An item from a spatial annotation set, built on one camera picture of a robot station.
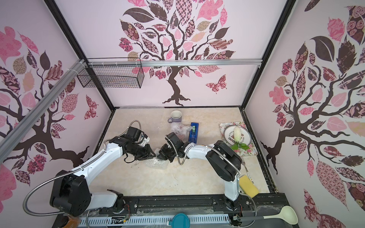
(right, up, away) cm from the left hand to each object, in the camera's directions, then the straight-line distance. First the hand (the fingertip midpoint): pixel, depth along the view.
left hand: (154, 158), depth 80 cm
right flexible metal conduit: (+19, +8, -18) cm, 27 cm away
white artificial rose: (+55, +11, +17) cm, 58 cm away
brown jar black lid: (-35, -26, -16) cm, 46 cm away
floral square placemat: (+64, +1, +14) cm, 65 cm away
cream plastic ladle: (+70, -25, -10) cm, 76 cm away
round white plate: (+50, +11, +21) cm, 55 cm away
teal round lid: (+16, -24, -17) cm, 33 cm away
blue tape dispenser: (+24, +14, +17) cm, 33 cm away
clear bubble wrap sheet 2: (+16, +15, +15) cm, 27 cm away
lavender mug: (+10, +25, +30) cm, 40 cm away
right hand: (0, +1, +4) cm, 4 cm away
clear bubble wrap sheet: (+1, -3, +1) cm, 4 cm away
